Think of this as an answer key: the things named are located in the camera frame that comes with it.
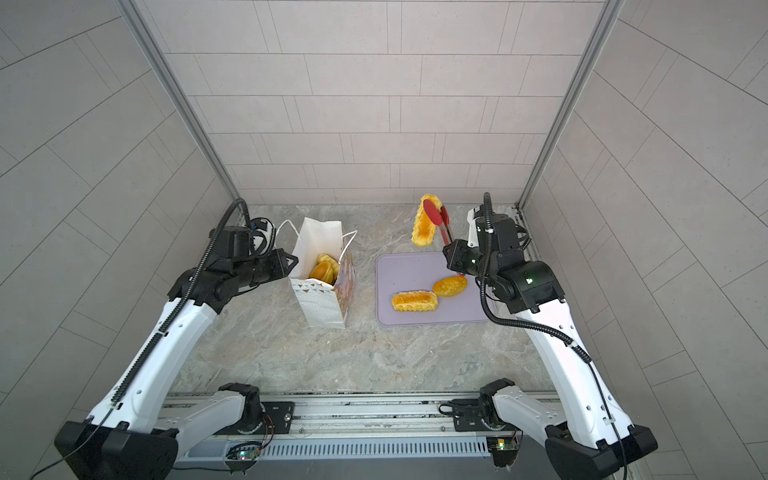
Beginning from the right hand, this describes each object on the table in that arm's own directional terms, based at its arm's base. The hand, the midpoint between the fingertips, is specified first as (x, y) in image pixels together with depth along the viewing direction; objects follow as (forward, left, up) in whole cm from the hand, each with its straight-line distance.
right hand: (443, 249), depth 67 cm
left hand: (+4, +33, -5) cm, 34 cm away
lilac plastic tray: (+13, +2, -29) cm, 31 cm away
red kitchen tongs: (+9, 0, +1) cm, 9 cm away
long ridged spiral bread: (+9, +29, -18) cm, 35 cm away
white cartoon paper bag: (-4, +30, -15) cm, 34 cm away
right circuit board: (-35, -11, -32) cm, 48 cm away
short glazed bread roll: (+9, +3, -3) cm, 10 cm away
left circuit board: (-33, +47, -27) cm, 64 cm away
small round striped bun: (+8, +31, -16) cm, 36 cm away
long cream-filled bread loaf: (+1, +6, -25) cm, 26 cm away
